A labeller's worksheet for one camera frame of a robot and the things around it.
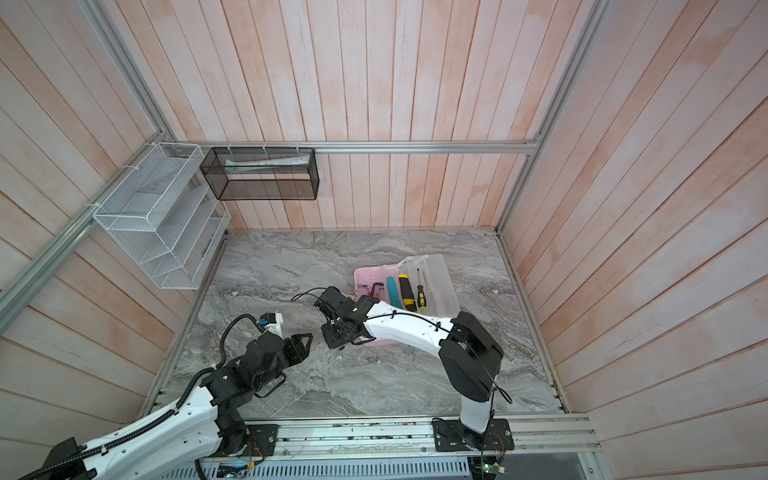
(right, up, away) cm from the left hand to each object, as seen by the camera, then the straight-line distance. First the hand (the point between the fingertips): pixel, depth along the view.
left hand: (308, 344), depth 81 cm
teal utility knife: (+25, +12, +12) cm, 30 cm away
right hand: (+6, +1, +3) cm, 7 cm away
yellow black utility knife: (+29, +11, +8) cm, 32 cm away
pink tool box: (+32, +16, +9) cm, 37 cm away
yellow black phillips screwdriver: (+32, +11, +3) cm, 34 cm away
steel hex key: (+18, +13, +21) cm, 31 cm away
